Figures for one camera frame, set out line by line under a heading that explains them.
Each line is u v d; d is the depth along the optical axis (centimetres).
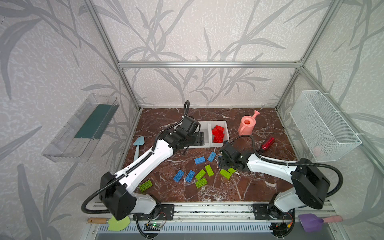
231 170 86
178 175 85
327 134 64
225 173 85
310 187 43
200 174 86
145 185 81
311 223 70
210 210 75
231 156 67
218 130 101
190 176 84
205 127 102
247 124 96
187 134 57
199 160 91
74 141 64
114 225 72
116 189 39
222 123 104
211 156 93
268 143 97
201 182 83
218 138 97
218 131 101
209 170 86
